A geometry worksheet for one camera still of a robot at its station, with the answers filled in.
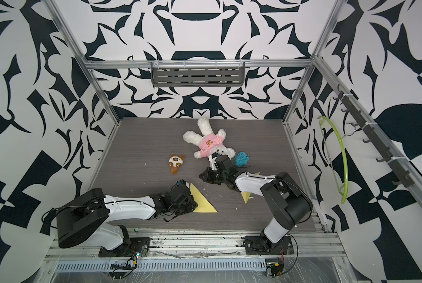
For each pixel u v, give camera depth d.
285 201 0.46
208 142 0.99
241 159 0.99
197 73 0.97
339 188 0.68
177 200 0.67
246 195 0.89
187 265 0.65
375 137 0.55
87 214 0.48
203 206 0.85
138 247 0.74
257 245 0.74
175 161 0.97
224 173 0.71
